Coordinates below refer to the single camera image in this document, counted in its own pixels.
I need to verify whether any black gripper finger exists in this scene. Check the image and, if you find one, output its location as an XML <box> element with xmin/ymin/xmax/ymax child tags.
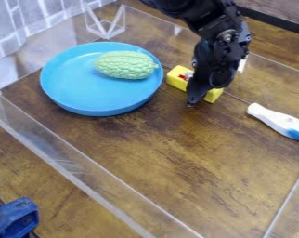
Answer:
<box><xmin>187</xmin><ymin>78</ymin><xmax>213</xmax><ymax>107</ymax></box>

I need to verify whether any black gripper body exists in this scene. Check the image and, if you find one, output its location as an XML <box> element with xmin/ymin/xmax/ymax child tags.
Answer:
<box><xmin>191</xmin><ymin>29</ymin><xmax>253</xmax><ymax>88</ymax></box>

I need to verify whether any yellow toy butter block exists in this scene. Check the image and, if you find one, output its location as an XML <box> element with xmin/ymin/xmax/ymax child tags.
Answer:
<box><xmin>167</xmin><ymin>65</ymin><xmax>225</xmax><ymax>103</ymax></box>

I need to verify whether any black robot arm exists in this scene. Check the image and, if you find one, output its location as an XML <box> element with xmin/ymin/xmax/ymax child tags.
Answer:
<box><xmin>141</xmin><ymin>0</ymin><xmax>253</xmax><ymax>106</ymax></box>

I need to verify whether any blue round tray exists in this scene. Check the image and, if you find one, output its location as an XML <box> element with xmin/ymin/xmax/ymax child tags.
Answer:
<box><xmin>40</xmin><ymin>42</ymin><xmax>165</xmax><ymax>116</ymax></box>

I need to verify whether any green bumpy toy gourd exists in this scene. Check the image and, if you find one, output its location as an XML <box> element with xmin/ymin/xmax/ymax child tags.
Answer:
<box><xmin>95</xmin><ymin>51</ymin><xmax>159</xmax><ymax>80</ymax></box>

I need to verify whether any white and blue toy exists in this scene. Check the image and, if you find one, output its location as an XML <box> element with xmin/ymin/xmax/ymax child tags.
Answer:
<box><xmin>247</xmin><ymin>103</ymin><xmax>299</xmax><ymax>141</ymax></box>

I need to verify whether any clear acrylic triangular bracket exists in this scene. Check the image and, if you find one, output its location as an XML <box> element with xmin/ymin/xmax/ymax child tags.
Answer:
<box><xmin>83</xmin><ymin>0</ymin><xmax>127</xmax><ymax>40</ymax></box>

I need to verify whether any clear acrylic enclosure wall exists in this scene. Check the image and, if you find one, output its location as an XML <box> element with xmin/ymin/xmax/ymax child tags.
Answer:
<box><xmin>0</xmin><ymin>90</ymin><xmax>203</xmax><ymax>238</ymax></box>

